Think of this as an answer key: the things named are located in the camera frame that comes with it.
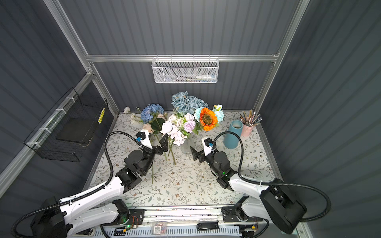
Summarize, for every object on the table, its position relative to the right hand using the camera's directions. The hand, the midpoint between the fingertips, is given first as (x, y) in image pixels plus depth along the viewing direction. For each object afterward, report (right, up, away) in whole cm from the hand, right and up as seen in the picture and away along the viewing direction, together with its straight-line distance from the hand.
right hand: (200, 142), depth 79 cm
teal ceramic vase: (+20, 0, +12) cm, 23 cm away
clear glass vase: (-9, -5, +16) cm, 19 cm away
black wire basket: (-66, +10, -5) cm, 66 cm away
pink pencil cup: (+32, +6, +20) cm, 39 cm away
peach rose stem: (-34, +8, +22) cm, 41 cm away
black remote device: (+3, -40, -6) cm, 41 cm away
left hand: (-21, +4, -7) cm, 22 cm away
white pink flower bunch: (-11, +9, -8) cm, 16 cm away
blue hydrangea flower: (-36, +18, +23) cm, 46 cm away
